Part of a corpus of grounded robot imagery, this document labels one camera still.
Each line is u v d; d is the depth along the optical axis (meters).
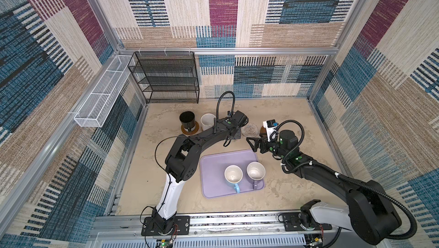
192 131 1.01
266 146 0.74
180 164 0.54
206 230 0.73
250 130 1.05
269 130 0.74
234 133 0.72
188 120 1.00
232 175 0.85
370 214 0.41
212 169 0.92
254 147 0.75
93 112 0.92
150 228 0.73
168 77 1.11
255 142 0.74
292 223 0.73
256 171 0.85
